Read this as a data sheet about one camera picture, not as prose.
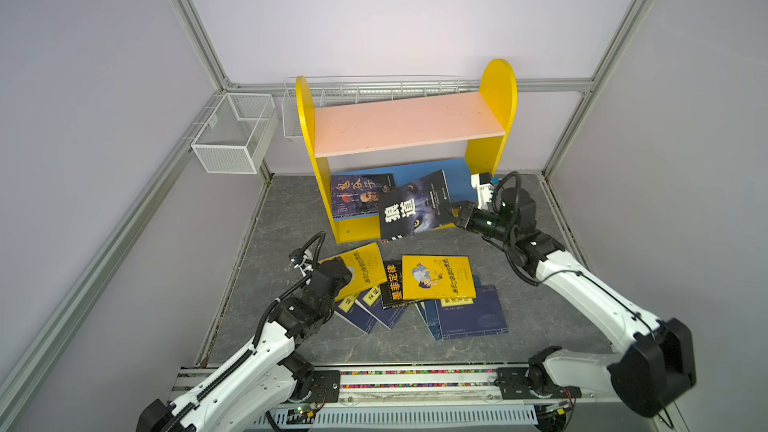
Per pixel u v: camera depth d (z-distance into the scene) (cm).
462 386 75
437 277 88
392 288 87
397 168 111
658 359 40
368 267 91
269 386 58
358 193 94
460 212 69
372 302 85
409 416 71
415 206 79
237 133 102
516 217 57
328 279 58
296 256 67
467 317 84
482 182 69
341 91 94
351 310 85
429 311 84
